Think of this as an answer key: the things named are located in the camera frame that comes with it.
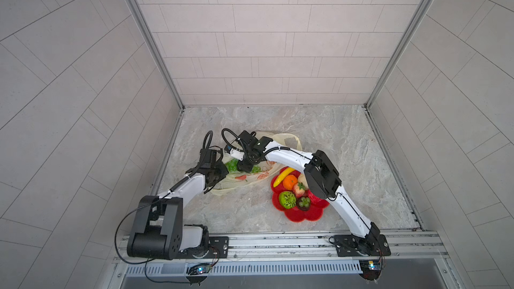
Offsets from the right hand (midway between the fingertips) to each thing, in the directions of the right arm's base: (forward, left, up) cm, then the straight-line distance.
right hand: (240, 164), depth 94 cm
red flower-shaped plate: (-24, -30, 0) cm, 38 cm away
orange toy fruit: (-12, -21, +4) cm, 25 cm away
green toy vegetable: (-4, +3, +6) cm, 8 cm away
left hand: (-2, +6, +1) cm, 6 cm away
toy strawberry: (-17, -24, +7) cm, 31 cm away
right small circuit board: (-43, -46, -2) cm, 63 cm away
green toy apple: (-20, -20, +5) cm, 28 cm away
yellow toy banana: (-9, -19, +6) cm, 22 cm away
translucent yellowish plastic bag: (-10, +1, +3) cm, 10 cm away
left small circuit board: (-40, +12, +3) cm, 41 cm away
